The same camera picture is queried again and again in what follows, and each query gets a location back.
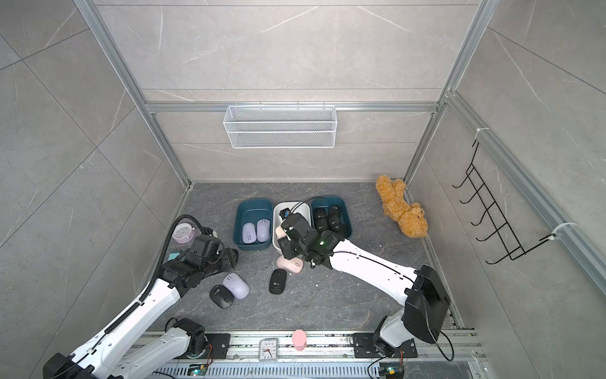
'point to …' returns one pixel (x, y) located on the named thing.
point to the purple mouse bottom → (263, 230)
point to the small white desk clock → (268, 350)
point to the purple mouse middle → (237, 285)
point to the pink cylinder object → (299, 339)
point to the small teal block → (173, 256)
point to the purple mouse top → (248, 233)
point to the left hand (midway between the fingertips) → (231, 254)
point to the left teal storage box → (251, 211)
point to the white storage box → (304, 208)
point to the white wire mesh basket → (276, 127)
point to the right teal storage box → (325, 202)
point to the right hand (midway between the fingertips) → (289, 240)
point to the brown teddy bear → (410, 219)
